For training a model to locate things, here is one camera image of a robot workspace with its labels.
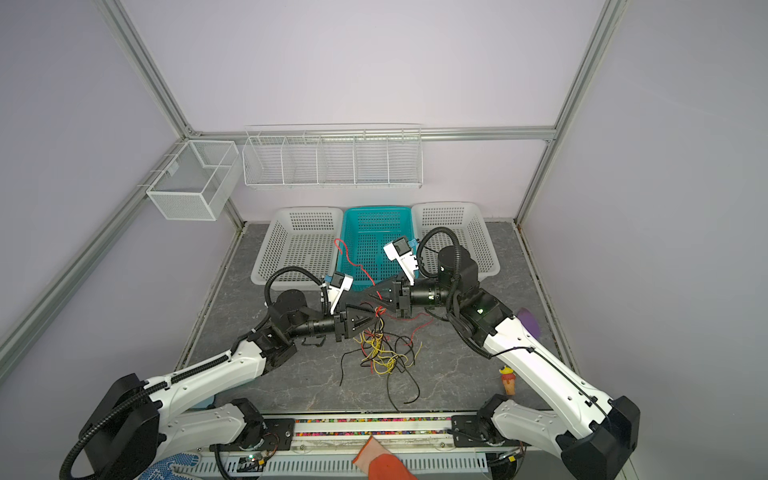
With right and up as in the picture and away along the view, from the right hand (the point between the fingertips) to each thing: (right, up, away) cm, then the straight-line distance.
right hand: (362, 298), depth 59 cm
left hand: (+2, -7, +9) cm, 12 cm away
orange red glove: (+3, -41, +11) cm, 43 cm away
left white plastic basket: (-29, +10, +53) cm, 61 cm away
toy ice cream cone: (+37, -25, +21) cm, 50 cm away
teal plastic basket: (-6, +16, +57) cm, 60 cm away
